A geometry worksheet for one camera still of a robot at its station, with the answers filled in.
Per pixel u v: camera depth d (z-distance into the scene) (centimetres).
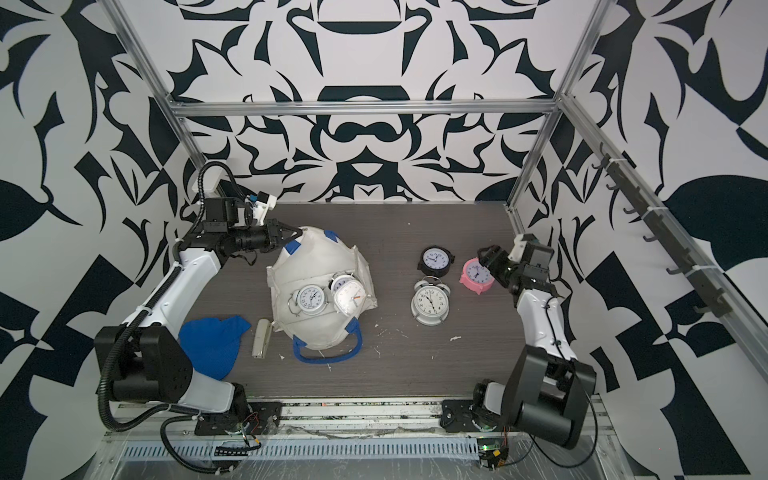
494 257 76
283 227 74
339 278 89
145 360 42
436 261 101
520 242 78
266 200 75
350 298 84
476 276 99
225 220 65
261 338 83
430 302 90
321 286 94
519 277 64
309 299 90
